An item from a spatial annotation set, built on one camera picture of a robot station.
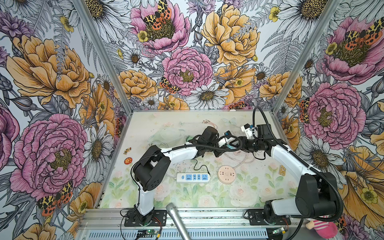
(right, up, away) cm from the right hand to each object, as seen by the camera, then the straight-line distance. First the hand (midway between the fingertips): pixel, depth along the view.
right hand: (233, 148), depth 84 cm
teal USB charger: (-1, +1, -1) cm, 2 cm away
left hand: (-3, -1, +4) cm, 5 cm away
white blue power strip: (-22, -17, +2) cm, 28 cm away
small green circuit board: (-43, -37, -12) cm, 58 cm away
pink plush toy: (+37, -33, -16) cm, 53 cm away
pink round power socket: (-3, -15, +3) cm, 16 cm away
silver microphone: (-32, -28, -10) cm, 44 cm away
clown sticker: (-65, -3, +16) cm, 67 cm away
